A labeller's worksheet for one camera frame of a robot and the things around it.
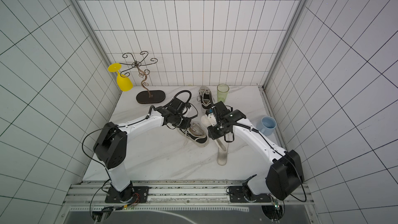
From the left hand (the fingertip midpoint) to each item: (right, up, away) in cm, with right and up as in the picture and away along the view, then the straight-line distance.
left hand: (187, 128), depth 88 cm
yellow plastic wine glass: (-39, +27, +5) cm, 48 cm away
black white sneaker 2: (+11, +18, +16) cm, 26 cm away
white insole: (+10, +5, -6) cm, 13 cm away
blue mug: (+48, +1, +2) cm, 48 cm away
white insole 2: (+20, -15, -3) cm, 25 cm away
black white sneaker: (+5, -4, +3) cm, 7 cm away
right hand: (+14, 0, -7) cm, 15 cm away
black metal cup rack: (-31, +18, +22) cm, 43 cm away
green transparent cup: (+23, +23, +13) cm, 35 cm away
